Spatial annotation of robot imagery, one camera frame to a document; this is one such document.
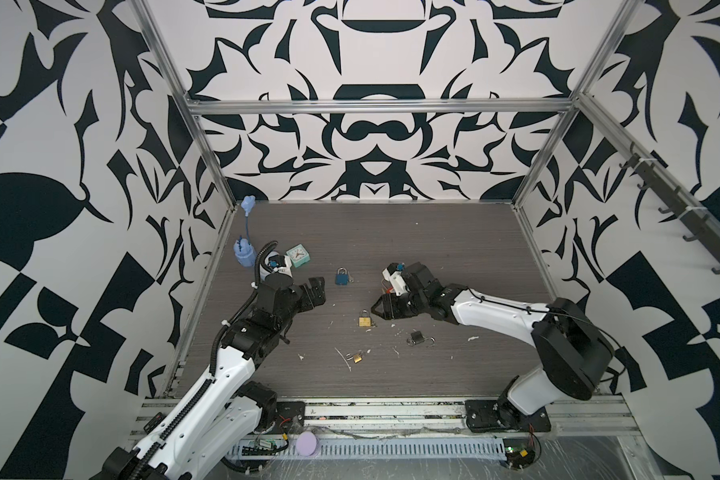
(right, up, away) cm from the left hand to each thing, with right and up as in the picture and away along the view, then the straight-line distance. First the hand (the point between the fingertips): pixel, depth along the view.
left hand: (309, 278), depth 78 cm
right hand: (+18, -9, +6) cm, 21 cm away
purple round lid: (+2, -33, -14) cm, 36 cm away
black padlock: (+29, -18, +9) cm, 35 cm away
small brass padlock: (+12, -23, +5) cm, 26 cm away
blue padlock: (+7, -3, +22) cm, 23 cm away
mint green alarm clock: (-8, +4, +24) cm, 26 cm away
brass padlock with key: (+14, -14, +13) cm, 24 cm away
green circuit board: (+50, -40, -7) cm, 65 cm away
